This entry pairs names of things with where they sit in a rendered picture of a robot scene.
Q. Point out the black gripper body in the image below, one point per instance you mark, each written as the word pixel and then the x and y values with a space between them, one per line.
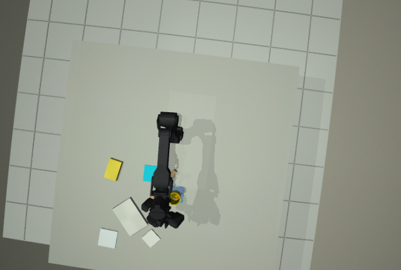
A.
pixel 174 219

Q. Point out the yellow cup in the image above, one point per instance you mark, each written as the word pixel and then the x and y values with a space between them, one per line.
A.
pixel 175 194

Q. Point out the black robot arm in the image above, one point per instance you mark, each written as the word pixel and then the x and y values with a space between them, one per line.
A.
pixel 161 179

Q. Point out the tan wooden plank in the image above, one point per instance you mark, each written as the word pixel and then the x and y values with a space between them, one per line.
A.
pixel 172 174

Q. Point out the yellow rectangular block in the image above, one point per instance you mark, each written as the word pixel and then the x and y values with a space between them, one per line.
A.
pixel 113 169

